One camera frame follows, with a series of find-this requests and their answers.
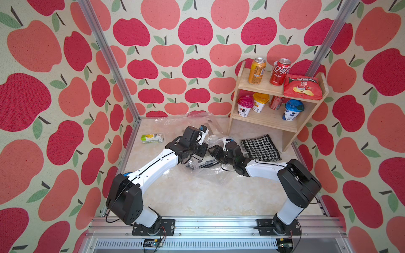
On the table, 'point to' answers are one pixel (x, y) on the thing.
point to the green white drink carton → (152, 138)
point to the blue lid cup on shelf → (292, 108)
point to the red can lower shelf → (276, 102)
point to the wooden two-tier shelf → (271, 119)
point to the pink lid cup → (245, 103)
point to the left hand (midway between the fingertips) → (207, 149)
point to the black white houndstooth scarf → (261, 148)
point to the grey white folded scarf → (209, 163)
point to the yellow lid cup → (260, 99)
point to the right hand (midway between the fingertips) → (209, 152)
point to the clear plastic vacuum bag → (209, 171)
